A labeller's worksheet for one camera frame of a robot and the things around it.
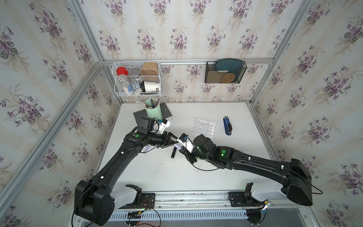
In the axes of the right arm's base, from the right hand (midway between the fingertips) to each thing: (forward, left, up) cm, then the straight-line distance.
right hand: (182, 148), depth 73 cm
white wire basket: (+45, +32, +11) cm, 56 cm away
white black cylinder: (+41, +23, +8) cm, 48 cm away
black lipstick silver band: (+5, +6, -18) cm, 20 cm away
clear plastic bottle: (+38, +38, +11) cm, 55 cm away
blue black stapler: (+26, -32, -15) cm, 44 cm away
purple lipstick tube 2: (-8, +14, +16) cm, 23 cm away
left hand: (+1, +2, +3) cm, 4 cm away
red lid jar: (+47, +41, +17) cm, 64 cm away
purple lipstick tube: (0, +2, +2) cm, 3 cm away
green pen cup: (+28, +20, +1) cm, 34 cm away
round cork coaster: (+50, -31, +9) cm, 60 cm away
